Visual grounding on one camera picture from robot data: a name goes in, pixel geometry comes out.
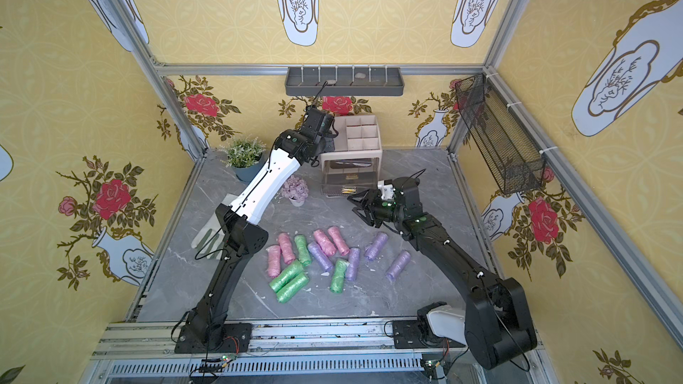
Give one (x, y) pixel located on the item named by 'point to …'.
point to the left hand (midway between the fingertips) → (330, 140)
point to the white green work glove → (210, 241)
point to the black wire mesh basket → (515, 162)
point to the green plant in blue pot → (244, 155)
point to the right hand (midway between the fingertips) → (348, 206)
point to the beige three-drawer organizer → (357, 137)
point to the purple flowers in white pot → (296, 190)
